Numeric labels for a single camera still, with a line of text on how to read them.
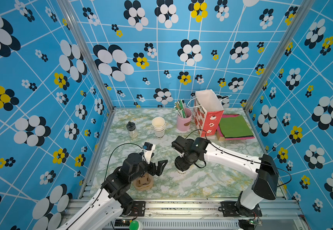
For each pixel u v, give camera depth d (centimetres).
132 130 96
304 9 69
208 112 83
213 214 72
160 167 63
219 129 102
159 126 90
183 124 99
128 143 58
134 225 62
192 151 55
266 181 40
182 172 84
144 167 55
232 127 104
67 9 69
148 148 62
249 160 45
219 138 98
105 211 58
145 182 79
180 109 89
